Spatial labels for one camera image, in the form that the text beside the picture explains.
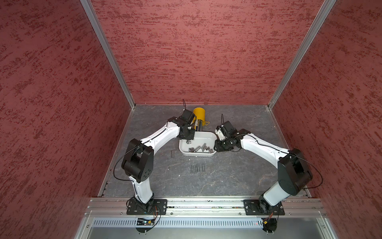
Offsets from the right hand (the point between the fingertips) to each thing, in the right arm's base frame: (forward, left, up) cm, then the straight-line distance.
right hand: (217, 150), depth 87 cm
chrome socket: (-8, +9, -6) cm, 13 cm away
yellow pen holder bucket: (+29, +9, 0) cm, 30 cm away
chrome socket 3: (-8, +15, -7) cm, 19 cm away
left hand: (+7, +17, +3) cm, 19 cm away
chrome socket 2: (-9, +13, -7) cm, 17 cm away
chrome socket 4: (+2, +28, -6) cm, 29 cm away
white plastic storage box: (+7, +9, -7) cm, 13 cm away
